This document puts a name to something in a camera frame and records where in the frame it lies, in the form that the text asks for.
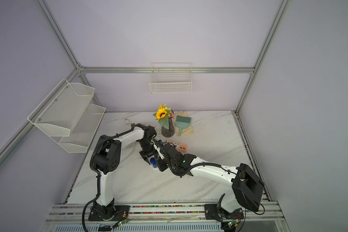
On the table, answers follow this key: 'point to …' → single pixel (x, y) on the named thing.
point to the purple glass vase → (168, 133)
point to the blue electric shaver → (153, 163)
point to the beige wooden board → (187, 130)
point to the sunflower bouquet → (163, 114)
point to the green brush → (182, 122)
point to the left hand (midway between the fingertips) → (155, 161)
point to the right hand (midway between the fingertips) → (159, 161)
